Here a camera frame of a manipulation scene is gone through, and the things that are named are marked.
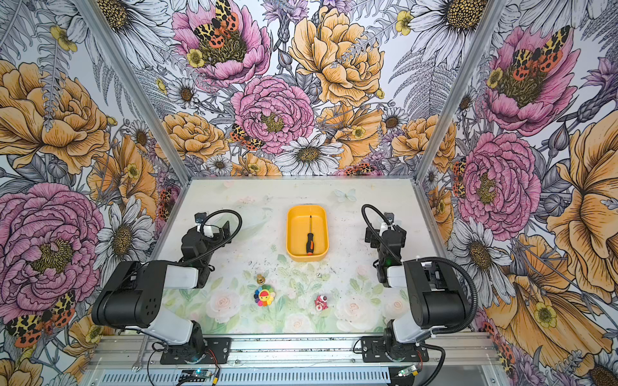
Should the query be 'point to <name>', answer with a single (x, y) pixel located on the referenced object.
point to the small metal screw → (319, 274)
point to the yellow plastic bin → (298, 220)
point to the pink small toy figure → (321, 302)
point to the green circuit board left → (195, 375)
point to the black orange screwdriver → (310, 244)
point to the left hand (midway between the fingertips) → (217, 228)
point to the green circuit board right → (406, 371)
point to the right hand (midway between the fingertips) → (383, 230)
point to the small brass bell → (261, 279)
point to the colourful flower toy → (264, 296)
